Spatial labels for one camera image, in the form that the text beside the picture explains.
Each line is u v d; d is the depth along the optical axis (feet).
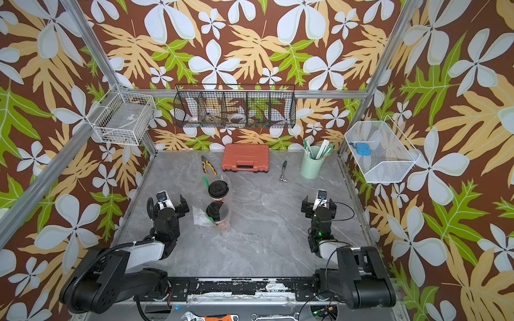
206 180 2.64
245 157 3.63
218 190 2.70
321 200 2.42
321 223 2.16
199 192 2.54
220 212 2.31
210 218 2.39
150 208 2.31
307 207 2.64
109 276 1.40
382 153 2.74
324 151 3.23
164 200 2.41
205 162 3.76
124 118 2.85
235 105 3.20
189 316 2.23
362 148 2.81
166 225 2.19
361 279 1.40
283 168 3.64
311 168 3.43
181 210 2.75
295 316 2.26
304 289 2.40
